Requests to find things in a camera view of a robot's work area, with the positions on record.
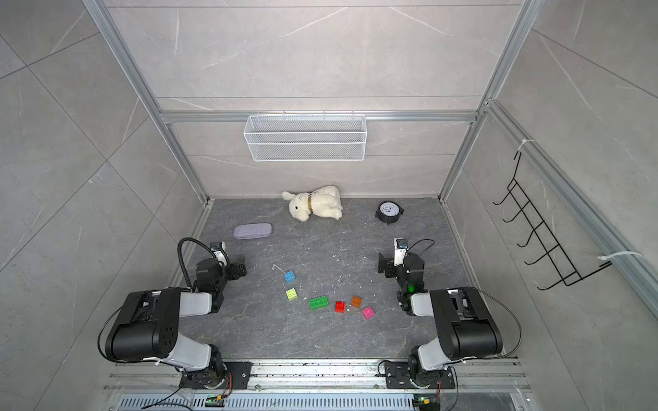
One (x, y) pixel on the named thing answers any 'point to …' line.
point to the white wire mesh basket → (306, 138)
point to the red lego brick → (340, 306)
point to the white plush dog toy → (323, 201)
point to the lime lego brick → (291, 294)
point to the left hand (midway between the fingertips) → (231, 254)
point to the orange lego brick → (356, 301)
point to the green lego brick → (319, 302)
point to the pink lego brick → (368, 312)
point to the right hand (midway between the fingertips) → (394, 251)
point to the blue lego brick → (290, 276)
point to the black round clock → (389, 211)
